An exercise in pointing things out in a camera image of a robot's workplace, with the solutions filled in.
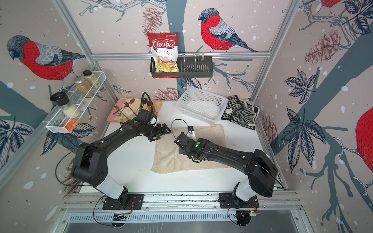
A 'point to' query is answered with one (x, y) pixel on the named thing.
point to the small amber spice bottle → (149, 105)
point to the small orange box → (71, 124)
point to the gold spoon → (116, 107)
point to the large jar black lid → (70, 109)
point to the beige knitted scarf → (167, 157)
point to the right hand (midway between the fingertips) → (189, 145)
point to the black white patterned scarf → (240, 112)
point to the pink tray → (118, 101)
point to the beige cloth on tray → (134, 103)
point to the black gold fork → (127, 105)
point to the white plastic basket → (208, 107)
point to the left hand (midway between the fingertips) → (169, 131)
